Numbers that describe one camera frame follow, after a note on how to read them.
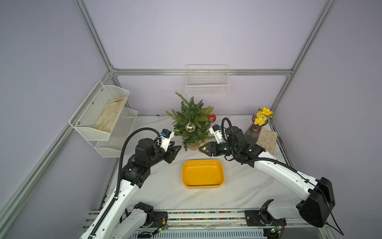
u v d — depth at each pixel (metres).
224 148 0.64
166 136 0.59
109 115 0.79
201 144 0.71
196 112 0.73
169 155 0.61
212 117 0.78
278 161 0.49
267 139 1.05
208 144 0.66
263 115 0.87
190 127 0.75
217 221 0.73
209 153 0.66
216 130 0.67
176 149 0.67
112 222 0.40
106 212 0.41
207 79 0.95
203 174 0.88
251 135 0.98
